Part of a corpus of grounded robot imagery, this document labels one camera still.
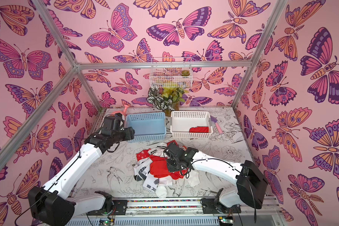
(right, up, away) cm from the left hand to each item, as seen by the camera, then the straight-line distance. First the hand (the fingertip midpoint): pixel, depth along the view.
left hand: (132, 130), depth 81 cm
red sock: (+43, -1, +22) cm, 48 cm away
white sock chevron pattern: (+5, -24, +2) cm, 24 cm away
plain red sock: (+16, -22, 0) cm, 27 cm away
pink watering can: (-12, +17, +27) cm, 34 cm away
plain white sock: (+35, -29, +2) cm, 46 cm away
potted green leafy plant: (+19, +20, +14) cm, 31 cm away
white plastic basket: (+30, +5, +29) cm, 42 cm away
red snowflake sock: (+4, -17, +10) cm, 20 cm away
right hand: (+22, -20, -1) cm, 30 cm away
